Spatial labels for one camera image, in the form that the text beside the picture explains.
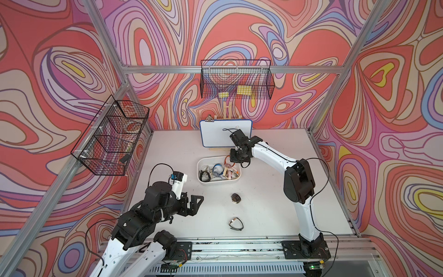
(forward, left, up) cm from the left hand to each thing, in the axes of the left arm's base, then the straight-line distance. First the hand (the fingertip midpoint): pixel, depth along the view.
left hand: (196, 197), depth 66 cm
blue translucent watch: (+27, -7, -22) cm, 35 cm away
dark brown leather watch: (+8, -17, -19) cm, 26 cm away
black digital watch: (+22, 0, -21) cm, 30 cm away
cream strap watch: (+22, -14, -19) cm, 32 cm away
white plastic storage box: (+29, 0, -19) cm, 34 cm away
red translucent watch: (+24, -13, -13) cm, 30 cm away
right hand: (+27, -17, -15) cm, 35 cm away
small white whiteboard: (+41, -6, -6) cm, 42 cm away
